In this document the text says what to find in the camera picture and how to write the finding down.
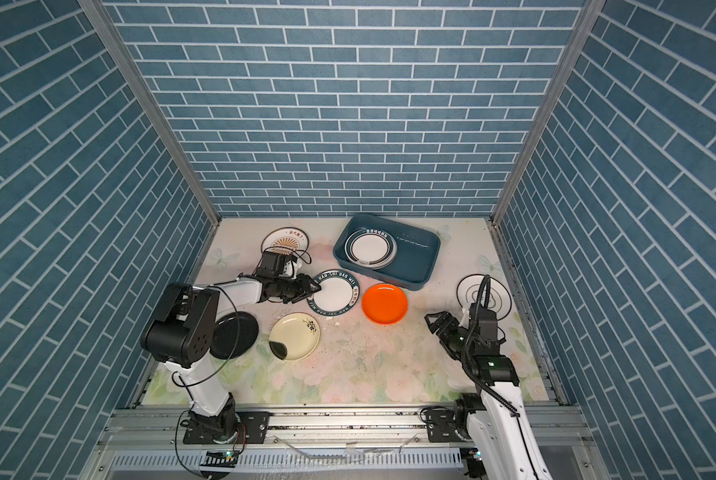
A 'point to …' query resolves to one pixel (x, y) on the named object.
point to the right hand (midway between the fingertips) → (429, 320)
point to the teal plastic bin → (419, 247)
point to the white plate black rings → (469, 289)
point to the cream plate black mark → (294, 336)
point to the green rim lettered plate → (339, 293)
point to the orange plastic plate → (385, 303)
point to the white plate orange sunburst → (288, 240)
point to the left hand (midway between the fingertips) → (317, 288)
